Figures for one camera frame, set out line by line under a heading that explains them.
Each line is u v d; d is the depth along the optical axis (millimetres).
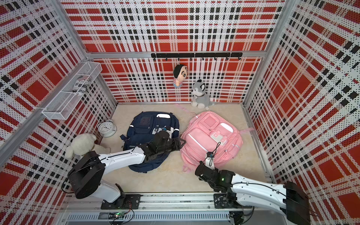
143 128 996
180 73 906
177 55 893
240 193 625
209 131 961
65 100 721
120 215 691
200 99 1115
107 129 992
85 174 434
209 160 748
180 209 734
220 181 559
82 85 743
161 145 670
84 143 767
